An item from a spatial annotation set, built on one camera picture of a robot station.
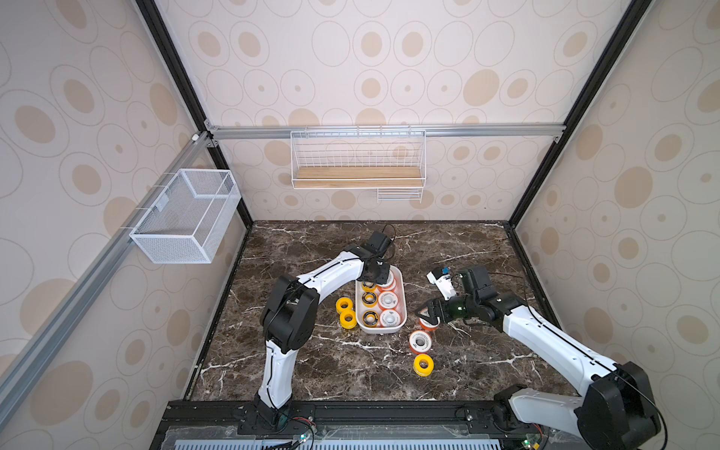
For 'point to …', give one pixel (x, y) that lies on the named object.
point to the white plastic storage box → (382, 308)
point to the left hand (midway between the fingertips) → (386, 273)
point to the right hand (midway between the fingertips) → (422, 312)
